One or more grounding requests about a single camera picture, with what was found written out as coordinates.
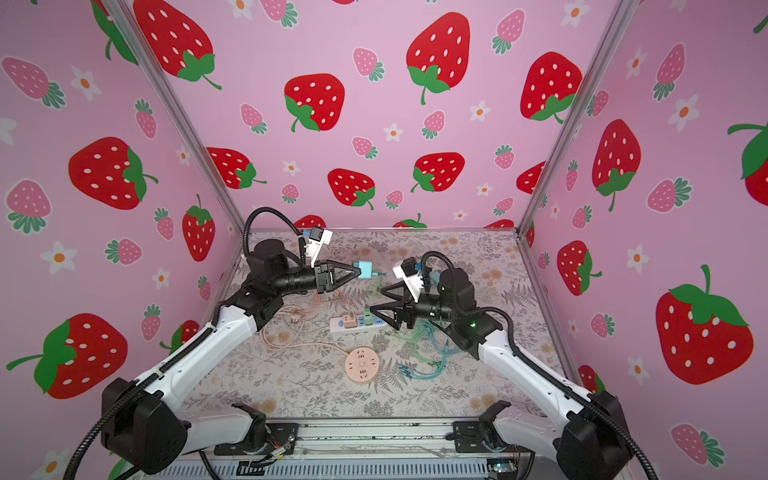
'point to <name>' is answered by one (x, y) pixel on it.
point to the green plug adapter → (368, 317)
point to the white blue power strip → (337, 324)
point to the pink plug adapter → (350, 320)
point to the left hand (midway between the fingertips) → (358, 273)
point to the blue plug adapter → (366, 269)
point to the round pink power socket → (361, 364)
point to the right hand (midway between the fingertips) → (377, 300)
